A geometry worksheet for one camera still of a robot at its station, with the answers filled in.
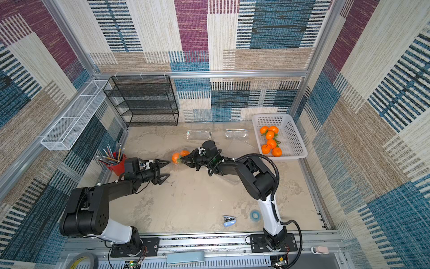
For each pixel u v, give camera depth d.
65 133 0.71
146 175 0.80
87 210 0.45
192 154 0.85
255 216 0.82
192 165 0.85
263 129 1.11
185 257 0.70
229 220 0.80
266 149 1.02
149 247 0.73
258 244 0.73
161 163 0.83
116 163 0.92
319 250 0.68
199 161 0.83
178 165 0.86
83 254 0.70
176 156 0.92
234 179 0.94
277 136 1.09
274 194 0.54
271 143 1.02
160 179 0.88
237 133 1.12
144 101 1.09
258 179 0.55
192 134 1.02
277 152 1.01
